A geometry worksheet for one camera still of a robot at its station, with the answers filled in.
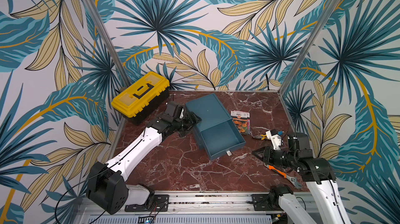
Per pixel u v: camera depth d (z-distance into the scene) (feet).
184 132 2.29
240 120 3.39
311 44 2.97
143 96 3.04
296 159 1.65
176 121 2.14
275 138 2.10
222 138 2.57
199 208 2.38
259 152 2.18
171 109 1.97
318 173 1.45
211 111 2.69
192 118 2.34
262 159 2.01
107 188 1.28
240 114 3.50
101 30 2.74
